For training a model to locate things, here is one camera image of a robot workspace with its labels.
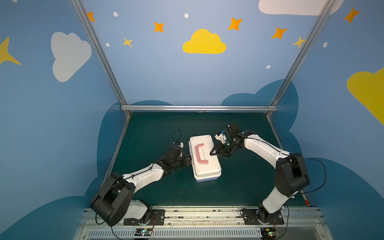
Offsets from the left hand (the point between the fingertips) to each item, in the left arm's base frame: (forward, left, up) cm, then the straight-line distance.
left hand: (192, 159), depth 87 cm
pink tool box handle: (-3, -5, +4) cm, 7 cm away
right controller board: (-35, -38, -8) cm, 52 cm away
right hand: (+2, -13, +3) cm, 13 cm away
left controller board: (-35, +23, -8) cm, 43 cm away
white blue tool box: (-7, -8, +3) cm, 11 cm away
